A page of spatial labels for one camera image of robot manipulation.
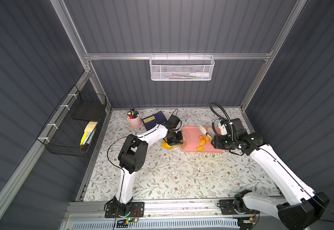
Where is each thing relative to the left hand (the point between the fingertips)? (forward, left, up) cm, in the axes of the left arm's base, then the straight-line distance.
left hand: (184, 144), depth 92 cm
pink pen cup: (+19, +35, -2) cm, 40 cm away
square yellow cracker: (0, -11, -5) cm, 12 cm away
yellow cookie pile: (+5, -14, -5) cm, 16 cm away
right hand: (-8, -15, +15) cm, 23 cm away
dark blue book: (+25, +24, -5) cm, 35 cm away
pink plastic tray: (+4, -5, -3) cm, 7 cm away
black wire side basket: (-4, +60, +21) cm, 64 cm away
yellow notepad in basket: (-4, +51, +21) cm, 56 cm away
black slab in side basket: (+8, +53, +24) cm, 59 cm away
